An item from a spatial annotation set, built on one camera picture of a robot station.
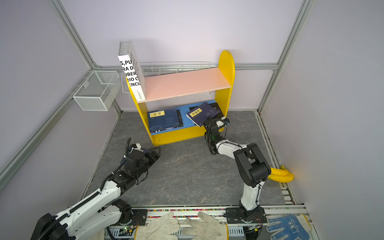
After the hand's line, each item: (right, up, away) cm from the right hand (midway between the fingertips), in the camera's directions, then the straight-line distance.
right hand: (207, 117), depth 93 cm
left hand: (-28, -20, -10) cm, 36 cm away
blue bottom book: (-27, -1, -1) cm, 27 cm away
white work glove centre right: (-2, -55, -22) cm, 59 cm away
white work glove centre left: (-23, -54, -22) cm, 62 cm away
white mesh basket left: (-72, +19, +6) cm, 75 cm away
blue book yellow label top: (-5, +2, +4) cm, 7 cm away
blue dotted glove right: (+41, -54, -22) cm, 71 cm away
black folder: (+7, +9, +10) cm, 15 cm away
